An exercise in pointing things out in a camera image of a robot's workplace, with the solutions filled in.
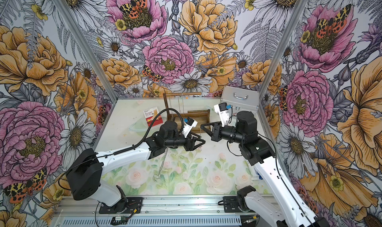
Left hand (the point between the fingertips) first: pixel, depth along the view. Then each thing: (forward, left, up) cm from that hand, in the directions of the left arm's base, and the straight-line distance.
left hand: (201, 143), depth 76 cm
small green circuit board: (-28, +38, -19) cm, 51 cm away
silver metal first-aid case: (+35, -28, -4) cm, 45 cm away
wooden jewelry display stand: (+31, -2, -17) cm, 35 cm away
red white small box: (+32, +34, -15) cm, 49 cm away
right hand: (-2, +1, +14) cm, 14 cm away
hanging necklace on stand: (+31, +10, -5) cm, 33 cm away
